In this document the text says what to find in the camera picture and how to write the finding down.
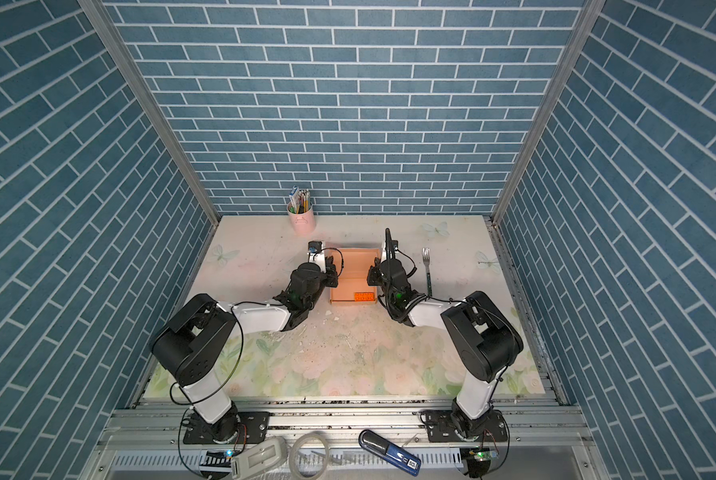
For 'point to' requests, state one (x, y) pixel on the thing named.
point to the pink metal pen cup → (302, 223)
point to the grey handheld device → (259, 458)
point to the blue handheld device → (390, 452)
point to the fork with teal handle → (426, 259)
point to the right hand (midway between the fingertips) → (373, 256)
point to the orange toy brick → (364, 296)
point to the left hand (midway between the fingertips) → (333, 257)
